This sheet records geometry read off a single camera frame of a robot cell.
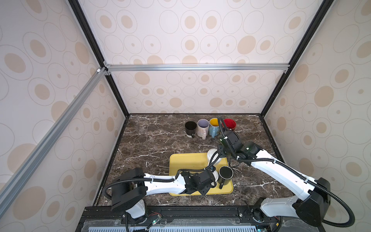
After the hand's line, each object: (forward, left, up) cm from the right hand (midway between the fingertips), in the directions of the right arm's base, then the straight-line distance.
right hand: (221, 147), depth 80 cm
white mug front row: (-12, +3, -9) cm, 15 cm away
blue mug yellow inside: (+21, +1, -8) cm, 23 cm away
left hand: (-16, +6, -12) cm, 21 cm away
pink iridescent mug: (+20, +9, -7) cm, 23 cm away
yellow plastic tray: (0, +24, -17) cm, 30 cm away
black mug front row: (-12, -2, -7) cm, 14 cm away
